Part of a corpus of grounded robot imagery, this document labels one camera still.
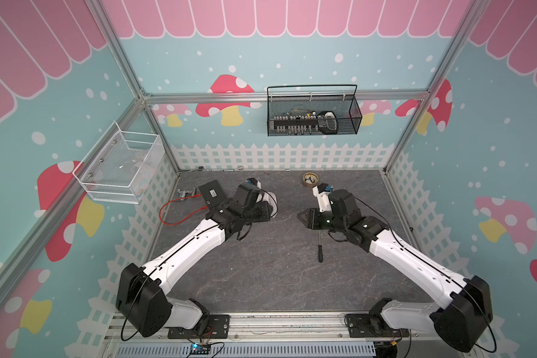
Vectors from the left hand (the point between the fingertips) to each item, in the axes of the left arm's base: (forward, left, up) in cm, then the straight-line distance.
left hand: (268, 212), depth 80 cm
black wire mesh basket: (+39, -19, +15) cm, 46 cm away
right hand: (-2, -12, +2) cm, 12 cm away
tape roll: (+33, -20, -19) cm, 43 cm away
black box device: (+23, +29, -18) cm, 41 cm away
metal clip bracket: (+23, +43, -18) cm, 52 cm away
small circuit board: (-39, +22, -22) cm, 50 cm away
